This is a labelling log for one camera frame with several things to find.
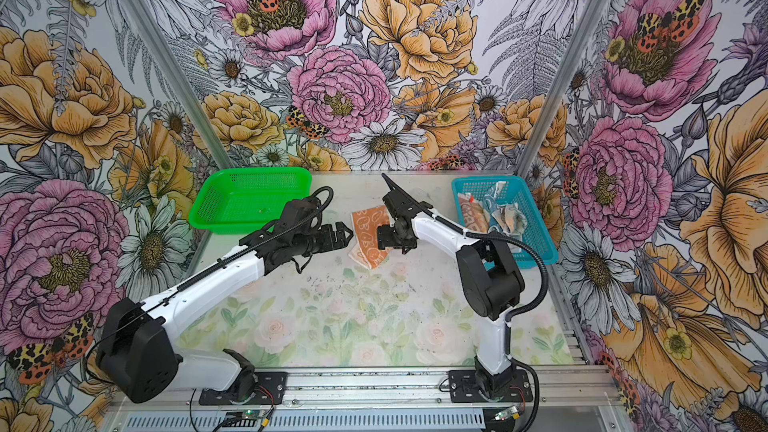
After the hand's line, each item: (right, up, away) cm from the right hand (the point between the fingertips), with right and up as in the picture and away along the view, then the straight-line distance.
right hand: (390, 250), depth 93 cm
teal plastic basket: (+47, +5, +4) cm, 47 cm away
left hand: (-14, +3, -10) cm, 17 cm away
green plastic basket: (-54, +15, +21) cm, 60 cm away
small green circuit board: (-32, -35, -22) cm, 52 cm away
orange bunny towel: (-9, +7, +13) cm, 17 cm away
